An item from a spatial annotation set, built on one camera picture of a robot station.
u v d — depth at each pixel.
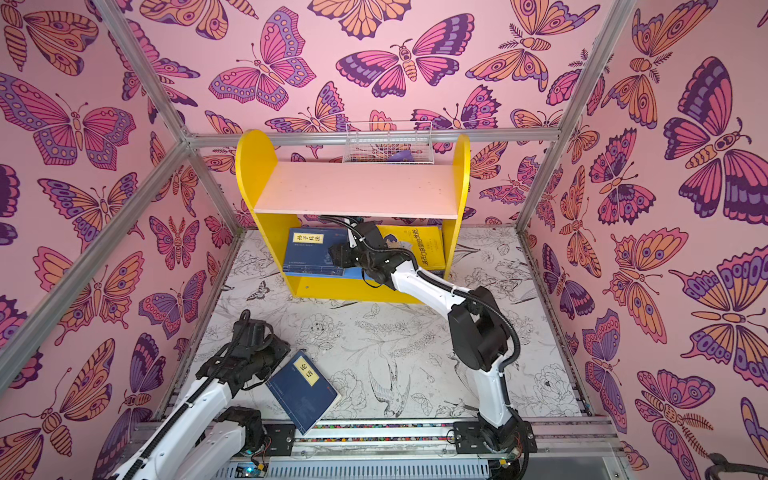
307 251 0.90
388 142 0.93
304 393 0.82
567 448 0.71
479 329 0.51
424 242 0.88
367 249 0.67
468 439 0.73
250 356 0.63
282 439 0.73
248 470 0.72
